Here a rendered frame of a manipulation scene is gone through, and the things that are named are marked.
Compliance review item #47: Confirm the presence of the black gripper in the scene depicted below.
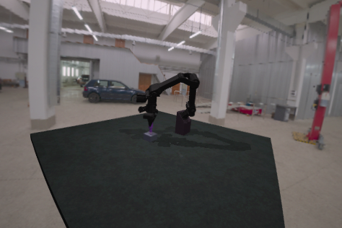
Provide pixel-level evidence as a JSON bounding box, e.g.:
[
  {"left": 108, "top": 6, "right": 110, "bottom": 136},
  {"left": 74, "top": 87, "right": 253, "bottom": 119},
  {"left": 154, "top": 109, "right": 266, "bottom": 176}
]
[{"left": 143, "top": 103, "right": 158, "bottom": 127}]

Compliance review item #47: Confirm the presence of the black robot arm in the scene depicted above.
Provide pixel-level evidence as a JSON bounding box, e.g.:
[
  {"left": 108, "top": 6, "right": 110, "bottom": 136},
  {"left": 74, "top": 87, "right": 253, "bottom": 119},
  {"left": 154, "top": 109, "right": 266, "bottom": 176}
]
[{"left": 136, "top": 72, "right": 200, "bottom": 120}]

